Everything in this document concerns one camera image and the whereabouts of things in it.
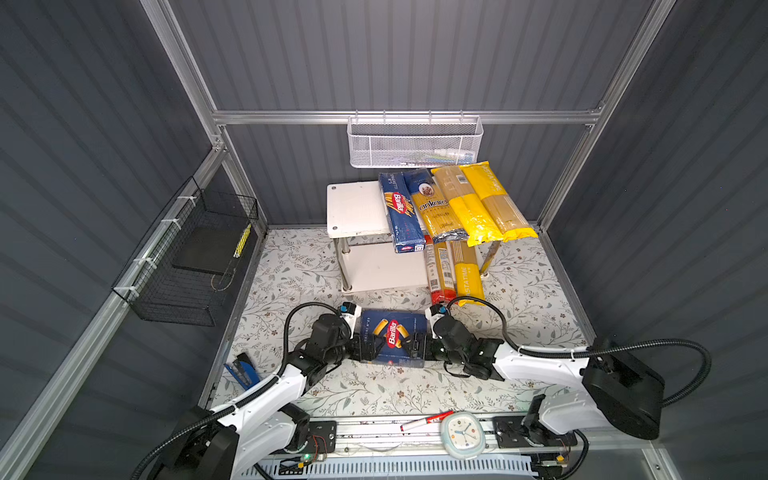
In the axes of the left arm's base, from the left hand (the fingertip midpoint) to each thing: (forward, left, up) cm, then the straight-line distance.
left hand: (374, 338), depth 83 cm
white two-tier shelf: (+30, +2, -3) cm, 30 cm away
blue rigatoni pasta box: (+3, -6, -1) cm, 7 cm away
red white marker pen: (-20, -12, -6) cm, 24 cm away
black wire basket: (+10, +46, +21) cm, 51 cm away
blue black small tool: (-3, +39, -9) cm, 40 cm away
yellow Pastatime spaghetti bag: (+18, -31, +2) cm, 36 cm away
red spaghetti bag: (+26, -23, +3) cm, 35 cm away
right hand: (-2, -11, -1) cm, 11 cm away
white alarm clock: (-24, -21, -4) cm, 32 cm away
